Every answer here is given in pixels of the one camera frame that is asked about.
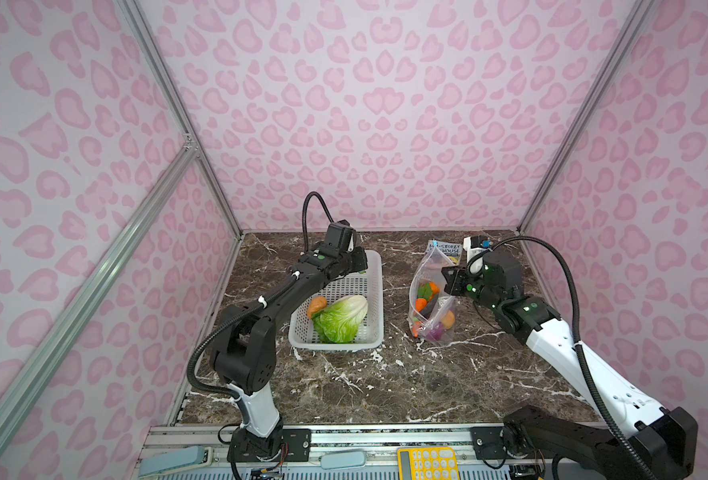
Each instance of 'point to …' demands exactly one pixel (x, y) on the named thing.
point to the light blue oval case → (342, 460)
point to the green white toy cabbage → (340, 321)
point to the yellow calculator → (427, 463)
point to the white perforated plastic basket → (367, 283)
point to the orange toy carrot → (420, 304)
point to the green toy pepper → (424, 290)
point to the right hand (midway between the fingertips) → (443, 267)
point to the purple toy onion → (436, 333)
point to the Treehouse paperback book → (443, 253)
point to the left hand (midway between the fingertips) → (368, 253)
